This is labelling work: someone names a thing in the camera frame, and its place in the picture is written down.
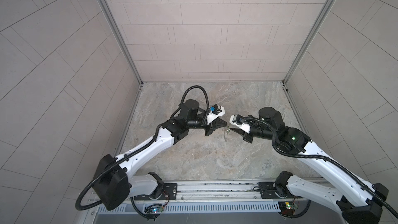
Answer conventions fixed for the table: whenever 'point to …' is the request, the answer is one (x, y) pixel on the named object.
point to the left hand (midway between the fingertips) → (228, 123)
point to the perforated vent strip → (262, 208)
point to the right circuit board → (287, 208)
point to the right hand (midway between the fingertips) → (232, 126)
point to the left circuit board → (157, 210)
